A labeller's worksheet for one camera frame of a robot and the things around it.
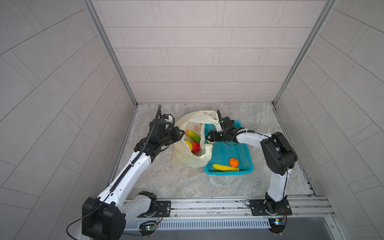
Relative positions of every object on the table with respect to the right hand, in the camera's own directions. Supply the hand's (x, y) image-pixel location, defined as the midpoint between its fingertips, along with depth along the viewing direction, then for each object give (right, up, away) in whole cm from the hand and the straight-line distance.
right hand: (209, 137), depth 95 cm
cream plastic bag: (-9, +11, -19) cm, 24 cm away
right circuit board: (+29, -36, -28) cm, 54 cm away
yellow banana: (+8, -15, -13) cm, 21 cm away
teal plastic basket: (+7, -9, -4) cm, 12 cm away
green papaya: (-10, +1, -2) cm, 10 cm away
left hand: (-13, +7, -19) cm, 24 cm away
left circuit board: (-29, -35, -31) cm, 55 cm away
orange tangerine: (+13, -12, -13) cm, 22 cm away
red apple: (-8, -4, -9) cm, 13 cm away
